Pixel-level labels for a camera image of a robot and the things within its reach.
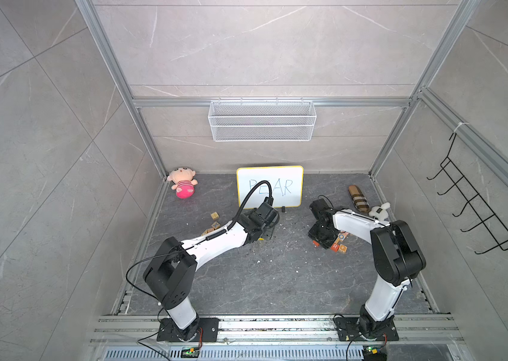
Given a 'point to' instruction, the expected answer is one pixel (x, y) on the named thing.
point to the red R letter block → (334, 247)
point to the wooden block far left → (215, 216)
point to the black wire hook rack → (503, 236)
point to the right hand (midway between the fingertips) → (316, 239)
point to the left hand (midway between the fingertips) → (267, 222)
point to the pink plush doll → (183, 177)
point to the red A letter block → (314, 242)
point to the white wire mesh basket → (261, 120)
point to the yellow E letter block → (261, 239)
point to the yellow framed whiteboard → (286, 186)
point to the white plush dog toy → (380, 212)
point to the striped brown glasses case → (358, 198)
